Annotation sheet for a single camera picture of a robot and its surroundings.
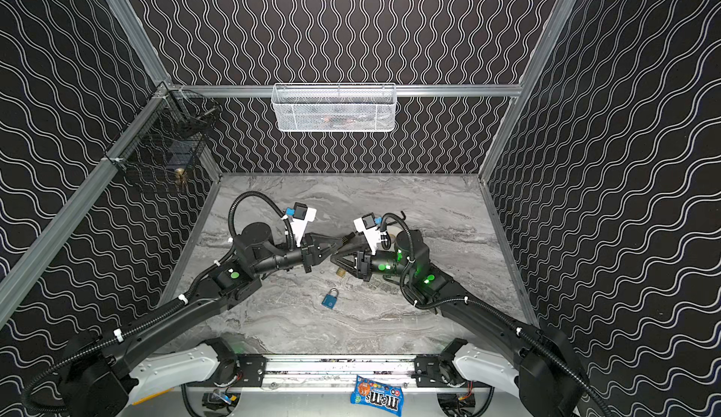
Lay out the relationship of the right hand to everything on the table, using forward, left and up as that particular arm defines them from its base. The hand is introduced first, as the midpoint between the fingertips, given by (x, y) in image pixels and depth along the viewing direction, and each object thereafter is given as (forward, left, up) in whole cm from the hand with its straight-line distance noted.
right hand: (333, 259), depth 67 cm
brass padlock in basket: (+26, +48, +3) cm, 54 cm away
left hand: (+1, -3, +5) cm, 6 cm away
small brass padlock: (+9, +1, -25) cm, 27 cm away
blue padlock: (0, +4, -26) cm, 26 cm away
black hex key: (+33, -21, -26) cm, 47 cm away
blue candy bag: (-25, -14, -24) cm, 37 cm away
